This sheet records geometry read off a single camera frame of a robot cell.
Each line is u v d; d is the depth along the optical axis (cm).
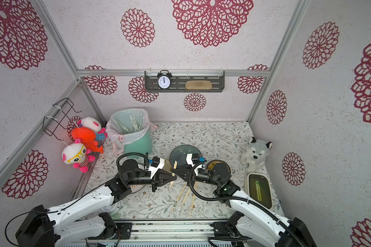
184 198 84
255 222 47
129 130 99
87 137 91
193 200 83
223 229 74
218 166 55
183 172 61
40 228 39
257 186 84
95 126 94
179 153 101
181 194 85
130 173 57
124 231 73
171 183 67
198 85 90
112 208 76
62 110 79
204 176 59
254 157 83
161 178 62
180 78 95
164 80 90
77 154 80
